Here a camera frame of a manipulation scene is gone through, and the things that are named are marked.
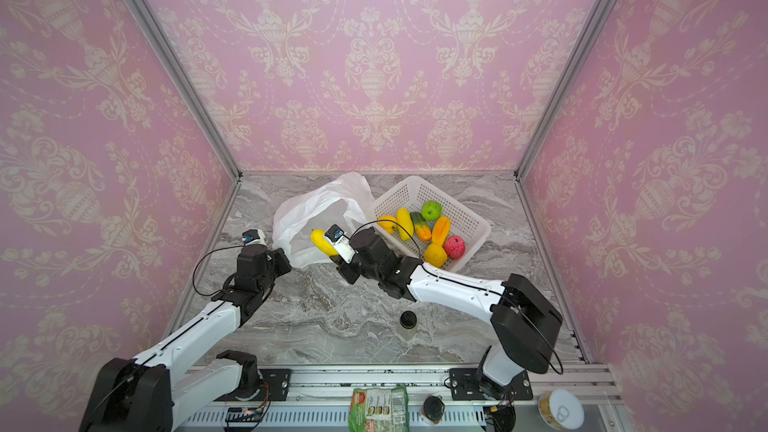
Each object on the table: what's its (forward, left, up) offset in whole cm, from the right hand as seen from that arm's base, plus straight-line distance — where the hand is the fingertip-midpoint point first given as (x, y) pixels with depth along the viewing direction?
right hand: (337, 251), depth 79 cm
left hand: (+5, +17, -7) cm, 19 cm away
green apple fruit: (+20, -28, -10) cm, 36 cm away
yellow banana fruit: (0, +3, +6) cm, 7 cm away
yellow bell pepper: (-1, -14, +13) cm, 19 cm away
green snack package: (-34, -10, -16) cm, 39 cm away
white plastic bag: (+11, -2, +8) cm, 13 cm away
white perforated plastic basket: (+31, -22, -14) cm, 40 cm away
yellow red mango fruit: (+15, -31, -14) cm, 37 cm away
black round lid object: (-34, -22, -11) cm, 42 cm away
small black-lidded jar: (-17, -18, -9) cm, 26 cm away
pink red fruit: (+7, -34, -12) cm, 37 cm away
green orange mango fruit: (+15, -24, -12) cm, 31 cm away
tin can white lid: (-36, -50, -13) cm, 63 cm away
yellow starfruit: (+20, -19, -14) cm, 31 cm away
